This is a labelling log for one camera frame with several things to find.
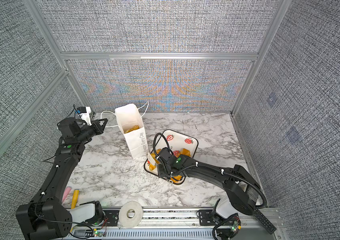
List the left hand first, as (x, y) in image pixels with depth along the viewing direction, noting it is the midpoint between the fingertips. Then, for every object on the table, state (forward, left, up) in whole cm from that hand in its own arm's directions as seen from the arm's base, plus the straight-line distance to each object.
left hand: (107, 119), depth 77 cm
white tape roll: (-42, -9, -29) cm, 51 cm away
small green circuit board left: (-45, +4, -30) cm, 54 cm away
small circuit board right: (-47, -60, -26) cm, 80 cm away
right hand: (-20, -26, -22) cm, 40 cm away
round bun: (+13, -10, -22) cm, 28 cm away
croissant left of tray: (-15, -21, -26) cm, 36 cm away
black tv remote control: (-46, -75, -27) cm, 92 cm away
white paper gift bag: (+13, -7, -16) cm, 22 cm away
